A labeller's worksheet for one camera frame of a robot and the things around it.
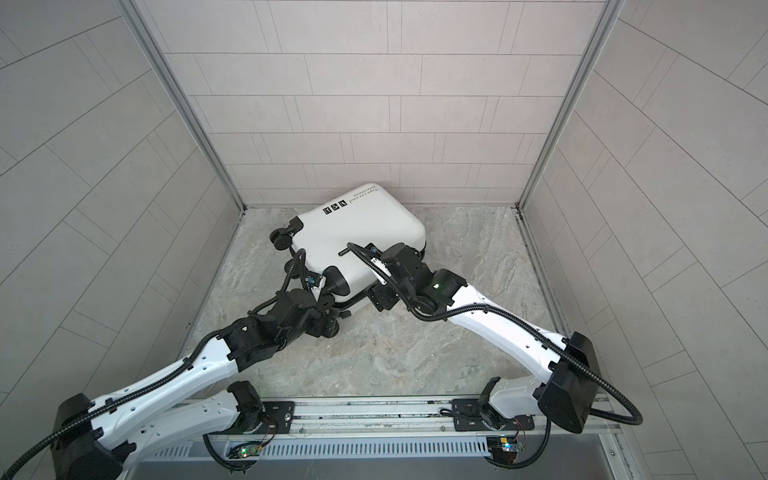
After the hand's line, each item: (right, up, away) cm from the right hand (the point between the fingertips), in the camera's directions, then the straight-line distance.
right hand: (373, 285), depth 74 cm
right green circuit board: (+30, -36, -6) cm, 48 cm away
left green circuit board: (-27, -35, -9) cm, 45 cm away
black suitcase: (-12, +10, +8) cm, 18 cm away
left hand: (-11, -6, +4) cm, 13 cm away
